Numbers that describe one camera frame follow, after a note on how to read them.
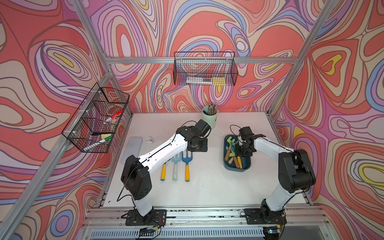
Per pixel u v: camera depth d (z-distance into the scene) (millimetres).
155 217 730
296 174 473
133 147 986
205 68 962
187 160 936
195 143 584
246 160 927
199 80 820
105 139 716
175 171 884
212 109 1008
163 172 882
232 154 930
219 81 908
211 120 1021
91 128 734
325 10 705
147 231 714
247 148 707
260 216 721
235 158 908
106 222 730
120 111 754
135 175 433
